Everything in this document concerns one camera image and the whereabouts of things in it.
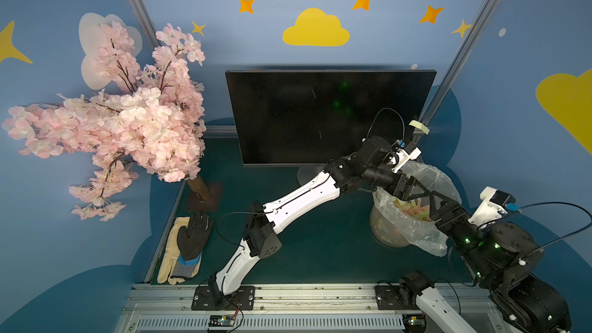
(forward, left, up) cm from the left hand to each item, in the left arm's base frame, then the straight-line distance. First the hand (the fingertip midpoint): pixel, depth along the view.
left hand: (421, 183), depth 63 cm
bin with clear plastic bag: (-7, +5, -10) cm, 13 cm away
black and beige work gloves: (-7, +75, -32) cm, 82 cm away
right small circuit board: (-29, -5, -37) cm, 48 cm away
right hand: (-5, -2, +3) cm, 6 cm away
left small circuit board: (-30, +58, -36) cm, 74 cm away
